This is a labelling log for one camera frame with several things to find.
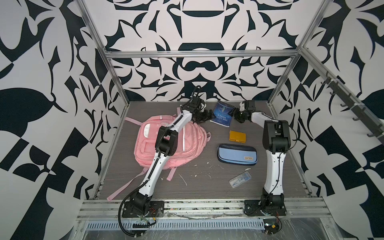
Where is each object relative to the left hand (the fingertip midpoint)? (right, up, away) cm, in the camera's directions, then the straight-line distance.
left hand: (213, 116), depth 104 cm
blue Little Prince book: (+7, +3, +8) cm, 11 cm away
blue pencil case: (+12, -23, -14) cm, 29 cm away
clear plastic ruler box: (+12, -35, -21) cm, 42 cm away
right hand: (+14, +3, +5) cm, 15 cm away
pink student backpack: (-15, -14, -13) cm, 24 cm away
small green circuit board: (+23, -52, -33) cm, 66 cm away
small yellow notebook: (+15, -13, -5) cm, 20 cm away
